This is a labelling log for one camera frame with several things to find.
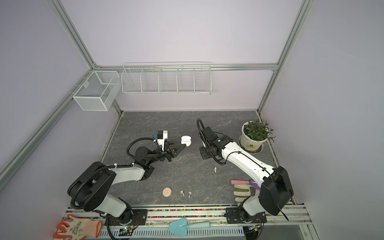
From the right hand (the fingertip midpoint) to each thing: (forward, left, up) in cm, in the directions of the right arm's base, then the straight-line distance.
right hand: (207, 152), depth 82 cm
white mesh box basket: (+38, +70, +15) cm, 81 cm away
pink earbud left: (-18, +14, -12) cm, 25 cm away
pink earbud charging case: (-18, +22, -12) cm, 31 cm away
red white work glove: (-35, +61, -10) cm, 71 cm away
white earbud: (-5, -5, -12) cm, 14 cm away
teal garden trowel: (-33, +14, -12) cm, 38 cm away
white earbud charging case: (0, +11, +14) cm, 17 cm away
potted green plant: (+10, -27, +4) cm, 29 cm away
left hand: (-3, +11, +12) cm, 16 cm away
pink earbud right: (-18, +10, -12) cm, 24 cm away
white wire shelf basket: (+46, +26, +18) cm, 56 cm away
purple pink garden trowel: (-12, -25, -13) cm, 31 cm away
